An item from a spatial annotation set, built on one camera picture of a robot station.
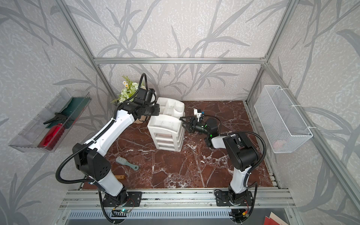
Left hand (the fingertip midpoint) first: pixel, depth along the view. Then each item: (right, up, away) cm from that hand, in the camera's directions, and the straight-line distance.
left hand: (158, 109), depth 83 cm
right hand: (+13, -8, -2) cm, 16 cm away
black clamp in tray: (-44, -4, -17) cm, 48 cm away
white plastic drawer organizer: (+7, -11, -9) cm, 15 cm away
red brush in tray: (-39, -12, -25) cm, 48 cm away
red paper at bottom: (+57, -55, -16) cm, 81 cm away
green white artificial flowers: (-19, +13, +3) cm, 23 cm away
